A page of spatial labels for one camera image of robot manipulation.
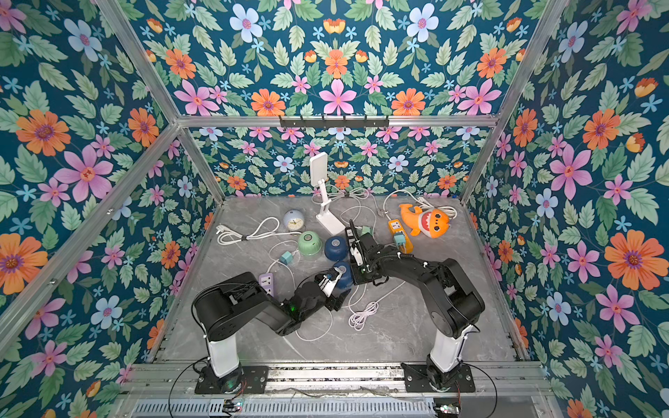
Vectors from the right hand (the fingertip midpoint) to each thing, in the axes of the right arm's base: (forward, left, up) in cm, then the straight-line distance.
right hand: (358, 273), depth 93 cm
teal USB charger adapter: (+15, -16, +2) cm, 22 cm away
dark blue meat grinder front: (-6, +4, +8) cm, 11 cm away
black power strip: (+16, +4, +1) cm, 16 cm away
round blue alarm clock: (+21, +27, +6) cm, 34 cm away
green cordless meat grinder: (+7, +18, +8) cm, 21 cm away
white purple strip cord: (+17, +56, -1) cm, 58 cm away
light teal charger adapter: (+5, +27, +2) cm, 28 cm away
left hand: (-4, +4, +1) cm, 6 cm away
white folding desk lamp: (+25, +15, +26) cm, 39 cm away
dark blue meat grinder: (+5, +8, +8) cm, 12 cm away
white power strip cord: (+34, -35, 0) cm, 49 cm away
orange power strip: (+23, -15, 0) cm, 27 cm away
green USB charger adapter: (+19, -3, +1) cm, 20 cm away
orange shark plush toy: (+20, -29, +5) cm, 36 cm away
